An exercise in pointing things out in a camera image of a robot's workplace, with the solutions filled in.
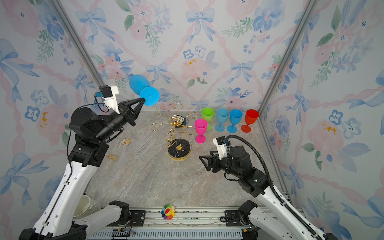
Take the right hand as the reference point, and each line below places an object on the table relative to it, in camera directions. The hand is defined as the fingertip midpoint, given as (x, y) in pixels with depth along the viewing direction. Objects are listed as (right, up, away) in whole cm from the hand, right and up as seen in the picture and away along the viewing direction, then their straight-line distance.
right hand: (205, 154), depth 69 cm
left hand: (-24, +23, -15) cm, 37 cm away
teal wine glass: (+14, +20, +29) cm, 37 cm away
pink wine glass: (-1, +14, +25) cm, 29 cm away
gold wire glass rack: (-15, -1, +28) cm, 32 cm away
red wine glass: (+32, +19, +27) cm, 46 cm away
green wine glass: (+4, +21, +30) cm, 37 cm away
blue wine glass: (+22, +20, +30) cm, 42 cm away
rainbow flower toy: (-18, -30, +6) cm, 35 cm away
